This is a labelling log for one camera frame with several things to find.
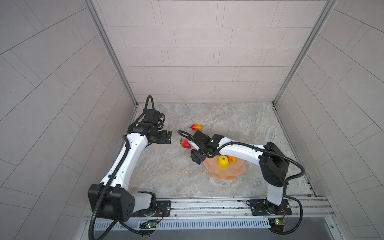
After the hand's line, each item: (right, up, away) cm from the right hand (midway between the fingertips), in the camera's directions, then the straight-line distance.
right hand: (197, 154), depth 86 cm
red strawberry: (-7, +5, +3) cm, 10 cm away
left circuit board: (-21, -26, -21) cm, 39 cm away
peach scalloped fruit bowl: (+18, -9, -5) cm, 21 cm away
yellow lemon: (+14, -3, -5) cm, 15 cm away
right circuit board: (+37, -28, -18) cm, 50 cm away
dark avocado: (-3, +1, +1) cm, 4 cm away
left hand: (-17, +12, -7) cm, 22 cm away
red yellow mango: (-1, +15, +13) cm, 20 cm away
